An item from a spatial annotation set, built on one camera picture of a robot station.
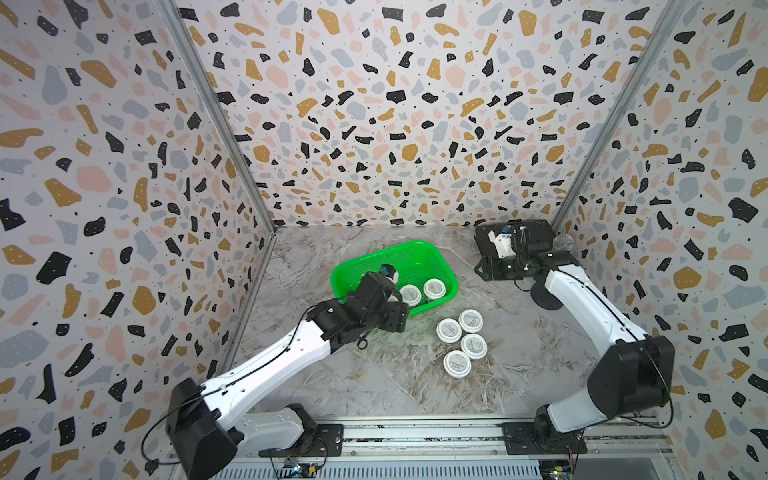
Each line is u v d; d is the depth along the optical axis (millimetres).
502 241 780
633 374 428
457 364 801
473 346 837
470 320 890
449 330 870
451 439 761
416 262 1097
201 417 378
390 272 676
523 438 736
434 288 950
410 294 942
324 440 733
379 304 572
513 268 718
